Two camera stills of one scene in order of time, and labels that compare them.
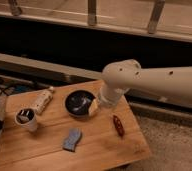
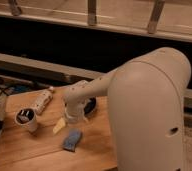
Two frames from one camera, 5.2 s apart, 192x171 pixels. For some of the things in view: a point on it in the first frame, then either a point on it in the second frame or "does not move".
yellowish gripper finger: (93, 108) → (61, 123)
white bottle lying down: (41, 99) does not move
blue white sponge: (70, 142) does not move
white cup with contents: (26, 119) does not move
